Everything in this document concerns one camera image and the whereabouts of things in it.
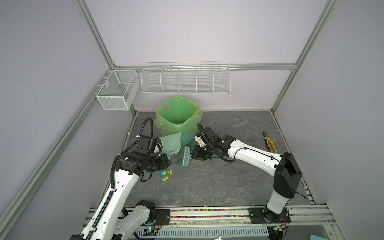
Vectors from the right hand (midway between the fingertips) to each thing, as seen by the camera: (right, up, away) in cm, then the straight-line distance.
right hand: (191, 158), depth 79 cm
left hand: (-11, -2, -8) cm, 14 cm away
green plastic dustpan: (-11, +7, +4) cm, 14 cm away
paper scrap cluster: (-17, -10, +8) cm, 21 cm away
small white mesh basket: (-52, +42, +25) cm, 71 cm away
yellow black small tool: (+52, +7, +23) cm, 57 cm away
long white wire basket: (+12, +52, +26) cm, 59 cm away
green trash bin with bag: (-12, +25, +26) cm, 38 cm away
